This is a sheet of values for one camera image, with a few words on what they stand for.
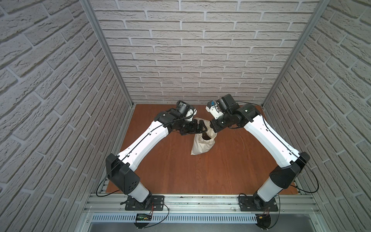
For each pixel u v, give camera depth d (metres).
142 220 0.71
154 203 0.73
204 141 0.69
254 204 0.66
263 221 0.69
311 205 0.76
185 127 0.63
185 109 0.59
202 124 0.66
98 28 0.77
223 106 0.57
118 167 0.40
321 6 0.69
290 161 0.42
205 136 0.83
